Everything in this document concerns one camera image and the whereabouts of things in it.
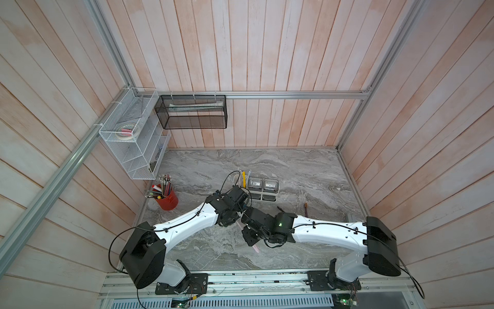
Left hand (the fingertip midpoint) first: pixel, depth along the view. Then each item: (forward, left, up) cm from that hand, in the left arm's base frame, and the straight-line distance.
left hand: (238, 216), depth 83 cm
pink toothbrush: (-14, -7, +2) cm, 16 cm away
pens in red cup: (+11, +35, +4) cm, 37 cm away
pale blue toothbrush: (+34, -6, -12) cm, 36 cm away
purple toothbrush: (+6, -33, -7) cm, 35 cm away
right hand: (-8, -2, +2) cm, 9 cm away
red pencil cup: (+7, +33, -1) cm, 34 cm away
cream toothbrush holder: (+13, -11, +1) cm, 17 cm away
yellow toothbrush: (+16, -3, +7) cm, 17 cm away
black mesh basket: (+42, +23, +25) cm, 54 cm away
